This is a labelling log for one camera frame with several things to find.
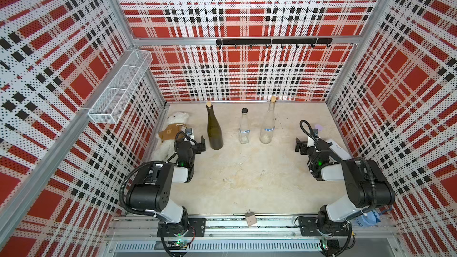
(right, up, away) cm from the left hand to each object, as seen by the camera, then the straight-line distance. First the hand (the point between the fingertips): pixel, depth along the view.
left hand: (195, 136), depth 94 cm
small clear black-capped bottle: (+27, +5, +1) cm, 27 cm away
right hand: (+60, -1, 0) cm, 60 cm away
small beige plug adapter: (+28, -33, -20) cm, 48 cm away
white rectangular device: (+76, -8, -5) cm, 77 cm away
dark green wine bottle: (+11, +1, -4) cm, 12 cm away
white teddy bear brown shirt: (-16, -5, -1) cm, 17 cm away
